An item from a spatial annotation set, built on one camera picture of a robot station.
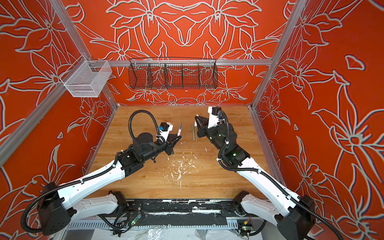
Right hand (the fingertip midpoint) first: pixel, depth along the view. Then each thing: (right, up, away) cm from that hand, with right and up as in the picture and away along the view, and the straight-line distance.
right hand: (193, 116), depth 66 cm
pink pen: (-7, -8, +2) cm, 11 cm away
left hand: (-7, -8, +3) cm, 11 cm away
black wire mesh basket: (-14, +30, +33) cm, 47 cm away
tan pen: (+1, -7, -4) cm, 8 cm away
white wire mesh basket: (-67, +25, +26) cm, 76 cm away
